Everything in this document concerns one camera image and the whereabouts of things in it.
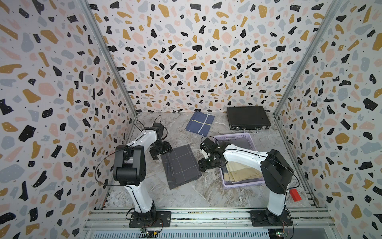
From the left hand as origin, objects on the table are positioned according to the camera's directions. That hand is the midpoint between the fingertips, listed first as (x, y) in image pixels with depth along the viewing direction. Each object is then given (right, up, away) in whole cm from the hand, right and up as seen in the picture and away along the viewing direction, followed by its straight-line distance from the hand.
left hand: (167, 153), depth 94 cm
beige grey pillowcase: (+43, -9, -8) cm, 45 cm away
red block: (+73, -20, -13) cm, 77 cm away
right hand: (+23, -7, -6) cm, 25 cm away
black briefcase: (+60, +23, +24) cm, 68 cm away
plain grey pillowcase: (+50, +5, +8) cm, 51 cm away
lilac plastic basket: (+42, -16, -11) cm, 47 cm away
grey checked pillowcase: (+9, -8, -3) cm, 13 cm away
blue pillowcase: (+21, +20, +23) cm, 37 cm away
